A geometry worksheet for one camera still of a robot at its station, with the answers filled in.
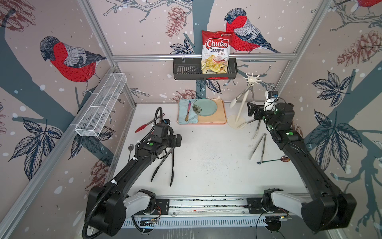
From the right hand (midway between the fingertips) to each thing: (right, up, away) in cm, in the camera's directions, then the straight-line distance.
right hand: (256, 101), depth 76 cm
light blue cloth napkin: (-42, -5, +39) cm, 57 cm away
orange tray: (-13, -9, +35) cm, 38 cm away
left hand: (-42, -18, +8) cm, 47 cm away
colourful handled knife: (-38, -10, +35) cm, 53 cm away
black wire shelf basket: (-35, +27, +31) cm, 54 cm away
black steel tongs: (-47, -30, +17) cm, 58 cm away
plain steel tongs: (+13, -16, +29) cm, 36 cm away
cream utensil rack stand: (-2, -12, +32) cm, 34 cm away
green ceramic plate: (-24, -1, +44) cm, 50 cm away
